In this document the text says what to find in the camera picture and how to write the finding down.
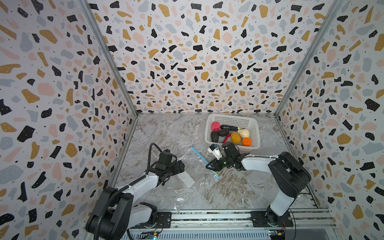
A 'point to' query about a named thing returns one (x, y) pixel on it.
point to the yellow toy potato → (235, 137)
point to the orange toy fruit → (246, 141)
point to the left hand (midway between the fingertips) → (179, 164)
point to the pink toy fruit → (215, 126)
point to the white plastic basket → (233, 123)
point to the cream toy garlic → (244, 132)
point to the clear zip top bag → (198, 188)
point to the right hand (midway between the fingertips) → (206, 163)
